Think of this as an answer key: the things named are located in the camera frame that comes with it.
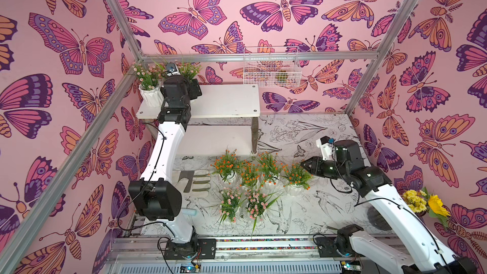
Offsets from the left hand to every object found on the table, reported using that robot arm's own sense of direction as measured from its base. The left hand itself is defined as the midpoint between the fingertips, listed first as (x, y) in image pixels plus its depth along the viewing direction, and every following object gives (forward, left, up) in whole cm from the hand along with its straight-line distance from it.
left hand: (186, 80), depth 77 cm
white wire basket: (+21, -39, -7) cm, 45 cm away
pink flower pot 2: (-40, -29, -26) cm, 56 cm away
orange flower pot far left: (-25, -17, -25) cm, 39 cm away
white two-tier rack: (+14, -10, -40) cm, 43 cm away
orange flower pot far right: (-30, -46, -27) cm, 61 cm away
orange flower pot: (-28, -26, -27) cm, 47 cm away
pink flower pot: (-41, -19, -24) cm, 51 cm away
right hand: (-27, -48, -19) cm, 58 cm away
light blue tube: (-40, 0, -39) cm, 56 cm away
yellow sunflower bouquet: (-43, -82, -17) cm, 94 cm away
